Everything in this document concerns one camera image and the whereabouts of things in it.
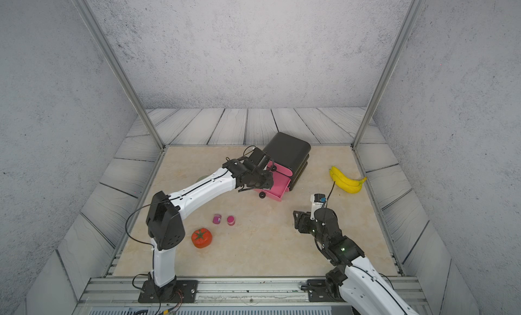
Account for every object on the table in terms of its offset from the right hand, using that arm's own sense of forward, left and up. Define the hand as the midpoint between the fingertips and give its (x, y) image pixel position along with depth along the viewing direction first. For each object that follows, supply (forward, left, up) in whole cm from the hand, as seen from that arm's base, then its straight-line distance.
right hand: (301, 213), depth 79 cm
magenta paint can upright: (+1, +29, -10) cm, 31 cm away
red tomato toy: (-8, +39, -6) cm, 40 cm away
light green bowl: (+24, +46, -8) cm, 52 cm away
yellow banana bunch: (+20, -25, -10) cm, 34 cm away
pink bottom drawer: (+18, +7, -3) cm, 20 cm away
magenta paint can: (+2, +36, -10) cm, 37 cm away
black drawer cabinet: (+32, +3, 0) cm, 32 cm away
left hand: (+11, +10, +3) cm, 15 cm away
